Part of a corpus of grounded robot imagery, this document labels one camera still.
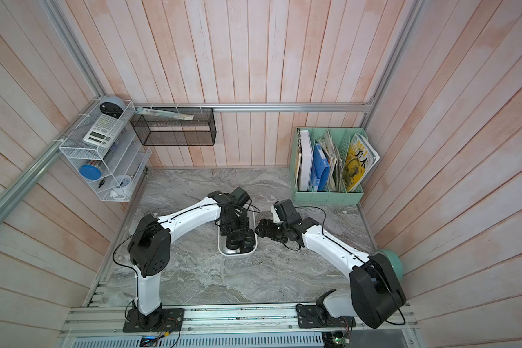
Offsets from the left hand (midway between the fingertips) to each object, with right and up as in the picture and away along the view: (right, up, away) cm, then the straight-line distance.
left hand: (241, 235), depth 87 cm
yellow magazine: (+55, +33, +10) cm, 65 cm away
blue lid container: (-54, +25, -11) cm, 60 cm away
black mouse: (-3, -2, -2) cm, 4 cm away
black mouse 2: (+3, -3, 0) cm, 4 cm away
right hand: (+8, +2, -2) cm, 9 cm away
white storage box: (-8, -4, +2) cm, 9 cm away
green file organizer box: (+36, +15, +13) cm, 41 cm away
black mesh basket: (-40, +49, +20) cm, 66 cm away
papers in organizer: (+42, +28, +6) cm, 51 cm away
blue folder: (+35, +27, +7) cm, 45 cm away
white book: (+28, +31, +5) cm, 42 cm away
